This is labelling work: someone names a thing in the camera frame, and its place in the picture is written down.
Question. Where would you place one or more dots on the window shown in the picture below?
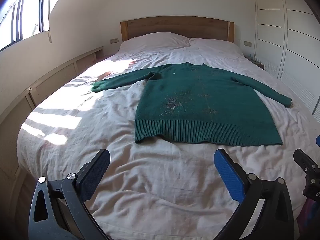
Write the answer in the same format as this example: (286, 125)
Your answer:
(22, 10)

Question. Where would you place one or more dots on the wooden headboard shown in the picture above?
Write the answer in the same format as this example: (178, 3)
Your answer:
(175, 26)

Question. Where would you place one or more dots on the white pillow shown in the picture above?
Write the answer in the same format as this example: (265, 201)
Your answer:
(215, 45)
(155, 41)

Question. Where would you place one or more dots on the white wardrobe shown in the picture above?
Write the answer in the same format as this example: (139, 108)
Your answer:
(287, 42)

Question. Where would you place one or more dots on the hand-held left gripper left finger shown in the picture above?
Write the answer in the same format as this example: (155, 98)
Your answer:
(96, 172)

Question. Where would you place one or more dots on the green knitted sweater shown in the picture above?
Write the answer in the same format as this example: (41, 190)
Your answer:
(195, 100)

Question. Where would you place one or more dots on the low beige window cabinet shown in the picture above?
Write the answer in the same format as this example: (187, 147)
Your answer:
(50, 75)

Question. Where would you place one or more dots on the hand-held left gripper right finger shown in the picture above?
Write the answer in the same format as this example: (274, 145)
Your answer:
(228, 172)

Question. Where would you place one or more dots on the wooden nightstand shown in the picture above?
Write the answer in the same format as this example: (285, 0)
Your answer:
(256, 62)

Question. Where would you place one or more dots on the wall switch panel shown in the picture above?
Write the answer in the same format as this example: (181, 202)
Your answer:
(247, 43)
(114, 40)

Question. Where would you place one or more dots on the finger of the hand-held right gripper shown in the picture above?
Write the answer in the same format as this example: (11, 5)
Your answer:
(318, 140)
(305, 161)

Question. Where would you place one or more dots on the bed with white sheet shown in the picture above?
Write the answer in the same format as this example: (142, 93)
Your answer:
(130, 180)

